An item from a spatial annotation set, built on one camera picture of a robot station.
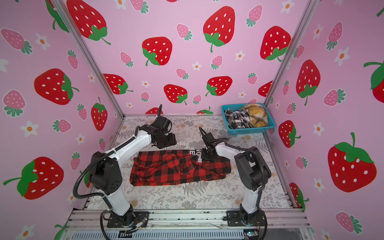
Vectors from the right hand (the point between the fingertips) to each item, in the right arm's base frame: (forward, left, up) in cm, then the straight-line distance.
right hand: (204, 157), depth 96 cm
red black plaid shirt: (-11, +29, +1) cm, 31 cm away
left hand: (+1, +18, +12) cm, 22 cm away
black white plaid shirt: (+29, -22, +8) cm, 37 cm away
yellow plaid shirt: (+34, -36, +9) cm, 51 cm away
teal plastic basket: (+21, -24, +4) cm, 33 cm away
